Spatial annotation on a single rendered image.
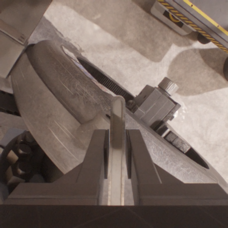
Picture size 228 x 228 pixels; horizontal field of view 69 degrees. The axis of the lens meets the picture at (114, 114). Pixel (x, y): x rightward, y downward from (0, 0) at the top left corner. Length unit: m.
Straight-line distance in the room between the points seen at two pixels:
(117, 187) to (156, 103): 0.24
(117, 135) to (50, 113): 0.13
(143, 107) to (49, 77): 0.20
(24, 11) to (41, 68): 0.96
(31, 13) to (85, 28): 0.32
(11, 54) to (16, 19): 0.90
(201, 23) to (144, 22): 0.38
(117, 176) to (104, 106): 0.11
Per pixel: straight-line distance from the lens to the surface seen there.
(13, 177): 0.54
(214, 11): 0.99
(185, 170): 0.28
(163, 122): 0.38
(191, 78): 1.31
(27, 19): 1.26
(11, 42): 0.39
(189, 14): 0.94
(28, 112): 0.29
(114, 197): 0.19
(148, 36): 1.20
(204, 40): 1.20
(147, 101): 0.37
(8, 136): 1.15
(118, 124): 0.15
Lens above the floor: 1.15
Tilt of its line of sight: 72 degrees down
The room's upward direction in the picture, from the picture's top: 170 degrees clockwise
